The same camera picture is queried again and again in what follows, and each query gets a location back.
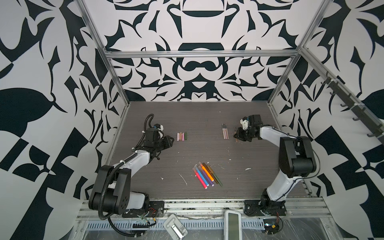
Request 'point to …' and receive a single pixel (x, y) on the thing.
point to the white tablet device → (232, 225)
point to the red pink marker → (200, 180)
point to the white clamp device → (175, 228)
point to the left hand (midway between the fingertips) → (172, 136)
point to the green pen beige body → (223, 131)
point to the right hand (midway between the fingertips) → (236, 134)
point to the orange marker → (206, 172)
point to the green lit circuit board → (271, 226)
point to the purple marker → (206, 176)
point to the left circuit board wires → (142, 225)
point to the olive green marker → (212, 171)
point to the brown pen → (227, 133)
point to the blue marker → (201, 175)
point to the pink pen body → (225, 133)
